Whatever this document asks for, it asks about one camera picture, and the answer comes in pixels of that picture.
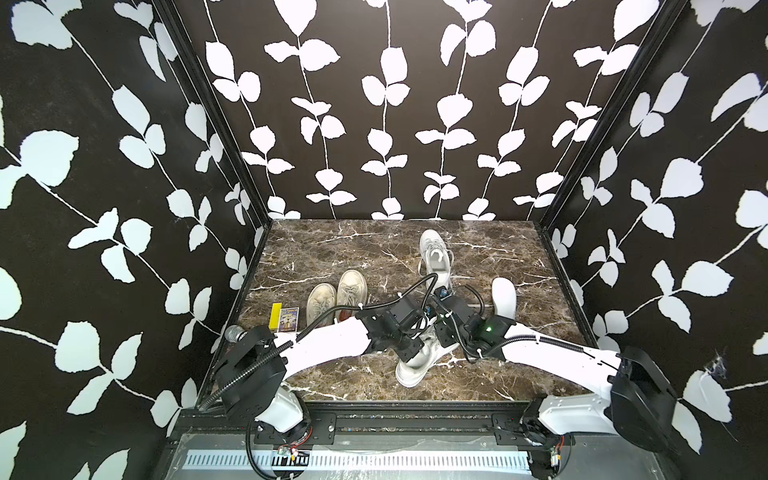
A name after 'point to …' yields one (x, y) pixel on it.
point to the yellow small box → (275, 316)
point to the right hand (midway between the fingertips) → (438, 318)
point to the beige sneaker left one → (321, 298)
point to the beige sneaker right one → (352, 291)
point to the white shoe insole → (504, 294)
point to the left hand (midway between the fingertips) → (419, 340)
